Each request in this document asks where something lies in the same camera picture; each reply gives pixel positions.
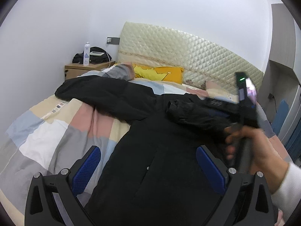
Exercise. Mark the blue chair back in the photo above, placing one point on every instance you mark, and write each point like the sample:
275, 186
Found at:
280, 117

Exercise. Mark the cardboard box nightstand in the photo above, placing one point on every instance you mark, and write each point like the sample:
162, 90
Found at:
75, 69

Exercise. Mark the person's right hand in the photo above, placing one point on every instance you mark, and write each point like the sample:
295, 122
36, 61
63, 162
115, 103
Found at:
265, 158

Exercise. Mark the white sleeved right forearm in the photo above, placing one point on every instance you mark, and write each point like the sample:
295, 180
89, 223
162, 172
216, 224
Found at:
287, 197

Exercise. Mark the black bag on nightstand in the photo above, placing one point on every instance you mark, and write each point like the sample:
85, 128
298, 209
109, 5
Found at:
97, 56

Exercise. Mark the black wall plug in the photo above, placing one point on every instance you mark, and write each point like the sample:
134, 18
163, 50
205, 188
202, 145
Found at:
270, 96

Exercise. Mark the grey folded garment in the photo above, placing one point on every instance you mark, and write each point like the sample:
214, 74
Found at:
119, 71

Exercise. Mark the black puffer jacket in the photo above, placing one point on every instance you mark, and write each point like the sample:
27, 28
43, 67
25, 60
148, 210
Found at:
152, 176

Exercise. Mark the white spray bottle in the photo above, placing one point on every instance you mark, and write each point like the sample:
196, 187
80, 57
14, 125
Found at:
86, 54

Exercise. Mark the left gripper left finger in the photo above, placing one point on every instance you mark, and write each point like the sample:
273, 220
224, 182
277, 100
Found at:
41, 208

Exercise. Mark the grey wardrobe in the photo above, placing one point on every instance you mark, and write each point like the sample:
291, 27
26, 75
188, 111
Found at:
281, 78

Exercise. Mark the patchwork colour duvet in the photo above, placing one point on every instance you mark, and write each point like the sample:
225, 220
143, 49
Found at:
53, 134

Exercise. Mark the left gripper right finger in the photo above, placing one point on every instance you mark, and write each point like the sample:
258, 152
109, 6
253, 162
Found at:
245, 198

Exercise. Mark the grey wall socket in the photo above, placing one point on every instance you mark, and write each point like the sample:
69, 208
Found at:
113, 40

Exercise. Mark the cream quilted headboard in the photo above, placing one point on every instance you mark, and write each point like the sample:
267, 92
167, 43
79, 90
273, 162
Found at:
201, 60

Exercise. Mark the yellow pillow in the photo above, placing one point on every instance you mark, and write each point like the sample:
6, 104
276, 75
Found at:
169, 74

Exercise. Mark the blue curtain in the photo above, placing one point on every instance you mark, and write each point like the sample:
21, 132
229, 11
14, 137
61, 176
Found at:
293, 146

